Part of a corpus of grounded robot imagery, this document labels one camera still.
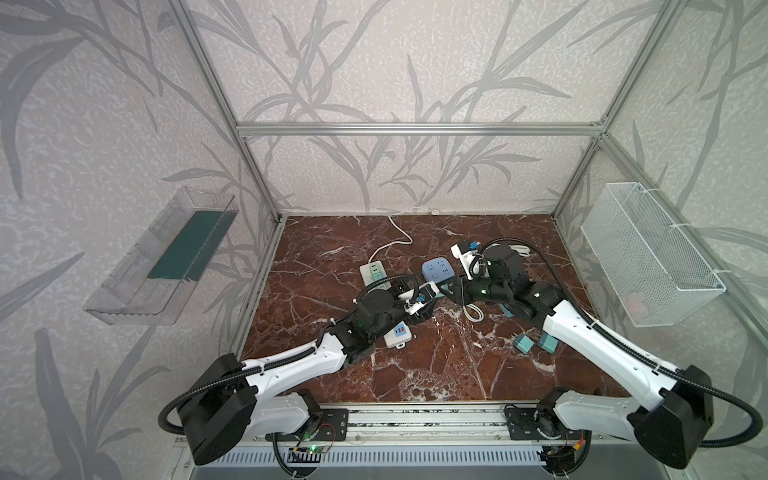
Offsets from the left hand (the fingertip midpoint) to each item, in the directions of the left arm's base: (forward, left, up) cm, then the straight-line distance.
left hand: (427, 275), depth 75 cm
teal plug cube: (-10, -29, -20) cm, 37 cm away
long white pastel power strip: (+12, +18, -20) cm, 30 cm away
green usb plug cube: (+11, +15, -18) cm, 26 cm away
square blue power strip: (+15, -6, -21) cm, 27 cm away
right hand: (-1, -3, 0) cm, 3 cm away
